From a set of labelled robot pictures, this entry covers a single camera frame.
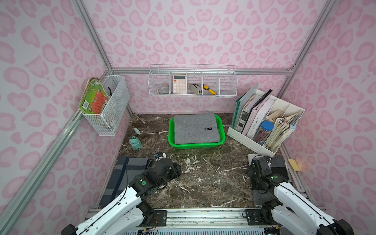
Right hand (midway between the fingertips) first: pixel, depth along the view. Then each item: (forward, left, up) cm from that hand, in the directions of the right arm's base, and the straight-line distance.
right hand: (251, 168), depth 87 cm
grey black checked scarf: (+2, -17, -1) cm, 17 cm away
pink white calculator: (+44, +44, +28) cm, 68 cm away
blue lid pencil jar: (+17, -8, +13) cm, 23 cm away
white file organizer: (+21, -18, +22) cm, 35 cm away
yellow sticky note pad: (+6, -32, -8) cm, 33 cm away
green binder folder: (+28, +7, +26) cm, 39 cm away
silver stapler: (+44, +33, +25) cm, 61 cm away
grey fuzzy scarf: (+25, +31, +7) cm, 40 cm away
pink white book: (+24, -4, +19) cm, 31 cm away
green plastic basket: (+24, +16, +6) cm, 29 cm away
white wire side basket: (+10, +76, +30) cm, 83 cm away
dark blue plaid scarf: (-1, +76, 0) cm, 76 cm away
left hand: (-4, +42, +11) cm, 43 cm away
